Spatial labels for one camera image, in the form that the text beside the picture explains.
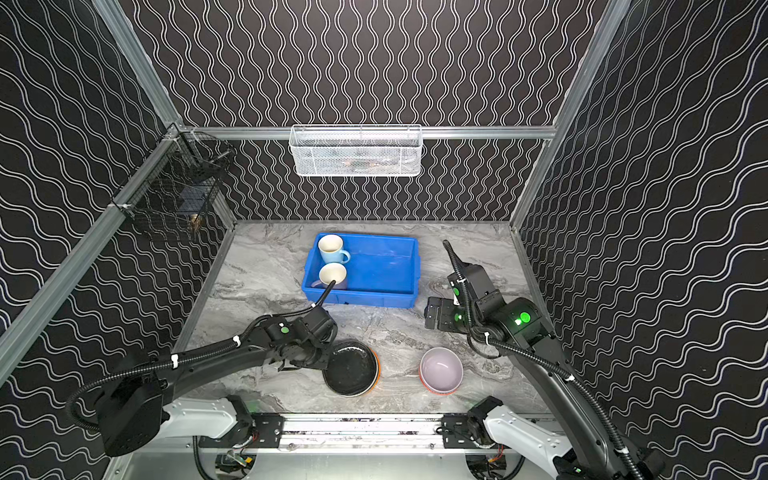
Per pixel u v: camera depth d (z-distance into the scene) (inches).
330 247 40.0
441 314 23.4
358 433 29.5
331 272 39.1
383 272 43.1
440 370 32.0
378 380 32.1
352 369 32.3
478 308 18.9
